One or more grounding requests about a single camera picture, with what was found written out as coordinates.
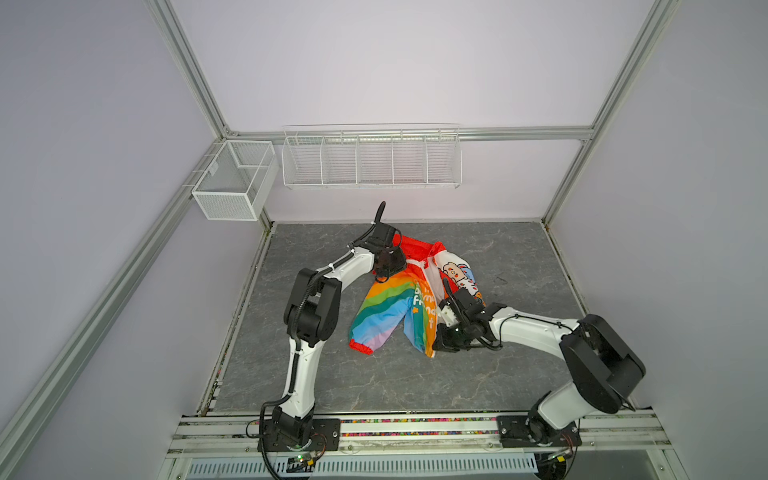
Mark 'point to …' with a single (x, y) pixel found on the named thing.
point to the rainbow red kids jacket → (410, 297)
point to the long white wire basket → (372, 156)
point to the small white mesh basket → (236, 181)
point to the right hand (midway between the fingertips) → (433, 349)
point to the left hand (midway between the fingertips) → (409, 267)
